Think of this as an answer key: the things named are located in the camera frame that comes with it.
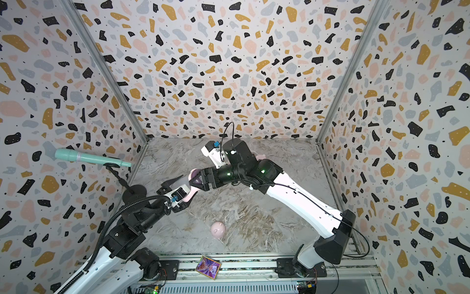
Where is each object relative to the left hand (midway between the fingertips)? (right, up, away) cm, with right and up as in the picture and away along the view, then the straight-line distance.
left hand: (189, 181), depth 68 cm
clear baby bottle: (-1, +1, -4) cm, 5 cm away
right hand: (+6, +1, -7) cm, 10 cm away
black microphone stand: (-36, -9, +25) cm, 45 cm away
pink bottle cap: (+9, -23, +12) cm, 27 cm away
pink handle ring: (+4, -1, -9) cm, 10 cm away
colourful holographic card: (+6, -35, +5) cm, 36 cm away
